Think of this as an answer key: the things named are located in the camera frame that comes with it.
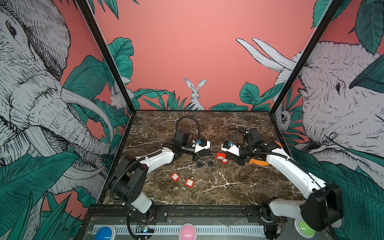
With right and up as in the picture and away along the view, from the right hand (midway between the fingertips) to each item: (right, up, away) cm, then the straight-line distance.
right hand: (226, 153), depth 79 cm
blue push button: (-58, -34, -11) cm, 68 cm away
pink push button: (-20, -34, -10) cm, 41 cm away
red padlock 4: (-20, -18, +4) cm, 27 cm away
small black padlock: (-14, -9, +14) cm, 22 cm away
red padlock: (-3, -1, -2) cm, 4 cm away
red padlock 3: (-28, -15, +7) cm, 33 cm away
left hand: (-8, +1, -1) cm, 8 cm away
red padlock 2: (+3, -8, +14) cm, 16 cm away
